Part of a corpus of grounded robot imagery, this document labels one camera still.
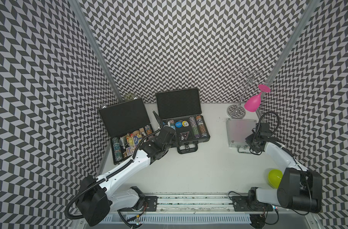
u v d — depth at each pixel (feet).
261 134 2.19
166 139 1.89
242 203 2.41
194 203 2.42
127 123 3.12
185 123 3.25
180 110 3.42
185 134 3.10
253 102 2.84
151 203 2.38
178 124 3.24
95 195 1.25
